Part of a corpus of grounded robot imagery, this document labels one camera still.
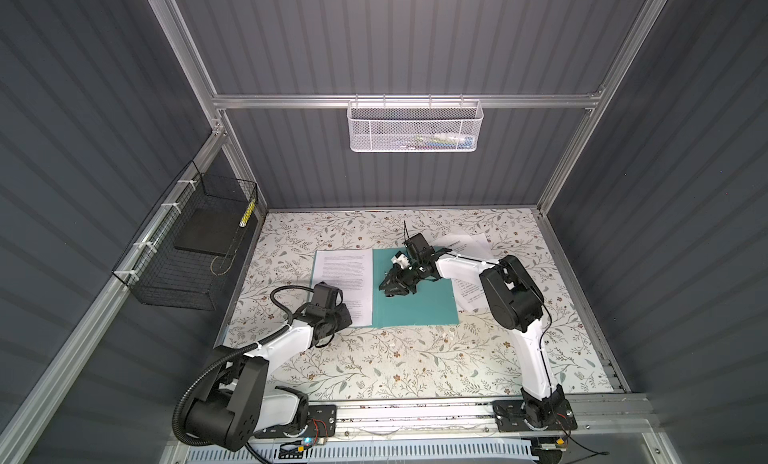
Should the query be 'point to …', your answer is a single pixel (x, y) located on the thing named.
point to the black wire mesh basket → (183, 256)
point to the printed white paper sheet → (350, 271)
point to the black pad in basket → (215, 231)
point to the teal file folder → (433, 304)
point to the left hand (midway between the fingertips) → (346, 316)
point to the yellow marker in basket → (247, 214)
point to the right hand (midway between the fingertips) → (384, 291)
